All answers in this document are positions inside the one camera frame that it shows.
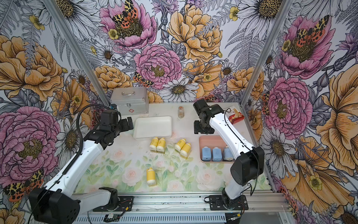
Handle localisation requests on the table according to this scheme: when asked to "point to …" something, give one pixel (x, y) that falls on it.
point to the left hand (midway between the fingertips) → (123, 125)
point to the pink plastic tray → (212, 142)
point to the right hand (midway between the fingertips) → (201, 134)
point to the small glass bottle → (181, 112)
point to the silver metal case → (131, 101)
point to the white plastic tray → (152, 127)
